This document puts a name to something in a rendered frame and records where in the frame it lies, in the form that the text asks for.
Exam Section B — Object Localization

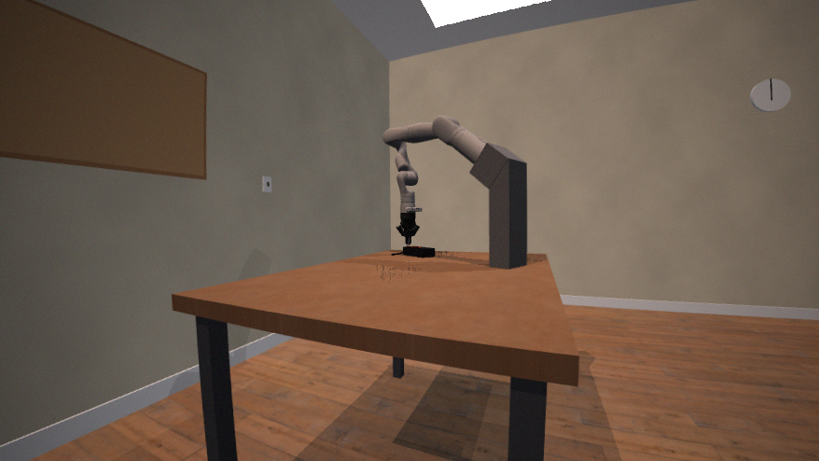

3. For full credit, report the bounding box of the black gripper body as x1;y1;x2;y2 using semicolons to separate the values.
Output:
400;213;416;231

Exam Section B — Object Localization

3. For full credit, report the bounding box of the black power strip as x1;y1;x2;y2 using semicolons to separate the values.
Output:
392;246;435;258

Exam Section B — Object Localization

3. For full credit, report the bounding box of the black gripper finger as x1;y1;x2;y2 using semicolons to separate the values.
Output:
396;223;410;245
409;223;420;244

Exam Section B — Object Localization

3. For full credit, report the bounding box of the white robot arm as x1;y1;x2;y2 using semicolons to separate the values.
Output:
383;116;488;213

